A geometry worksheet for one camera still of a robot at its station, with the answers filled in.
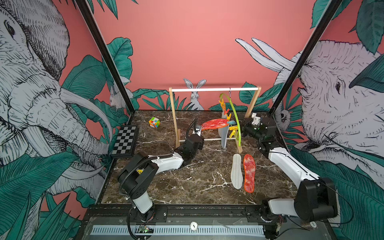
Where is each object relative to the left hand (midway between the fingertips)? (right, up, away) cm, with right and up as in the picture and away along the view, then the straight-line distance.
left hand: (200, 132), depth 89 cm
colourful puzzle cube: (-33, +6, +18) cm, 38 cm away
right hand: (+17, +9, -11) cm, 22 cm away
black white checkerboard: (-50, -8, +7) cm, 51 cm away
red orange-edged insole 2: (+8, +5, -7) cm, 12 cm away
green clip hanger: (+23, +23, +33) cm, 46 cm away
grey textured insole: (+22, -27, -3) cm, 35 cm away
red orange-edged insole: (+30, -23, -1) cm, 38 cm away
